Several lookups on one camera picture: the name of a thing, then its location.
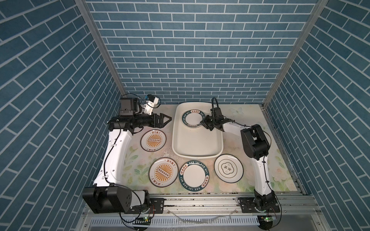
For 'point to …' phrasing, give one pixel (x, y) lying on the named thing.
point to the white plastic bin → (197, 143)
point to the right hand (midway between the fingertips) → (198, 120)
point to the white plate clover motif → (229, 168)
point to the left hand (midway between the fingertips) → (164, 117)
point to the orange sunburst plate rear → (152, 140)
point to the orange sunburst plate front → (163, 172)
